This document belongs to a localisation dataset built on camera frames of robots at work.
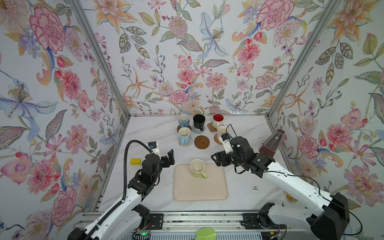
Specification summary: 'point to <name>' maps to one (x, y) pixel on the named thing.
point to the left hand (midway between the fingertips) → (169, 150)
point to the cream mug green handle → (197, 167)
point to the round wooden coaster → (179, 127)
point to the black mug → (199, 120)
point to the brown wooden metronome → (271, 145)
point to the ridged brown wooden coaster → (201, 142)
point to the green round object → (205, 233)
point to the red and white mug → (217, 120)
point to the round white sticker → (255, 188)
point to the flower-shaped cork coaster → (211, 127)
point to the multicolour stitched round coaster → (184, 145)
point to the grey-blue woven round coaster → (198, 130)
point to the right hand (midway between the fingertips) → (216, 153)
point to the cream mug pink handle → (222, 129)
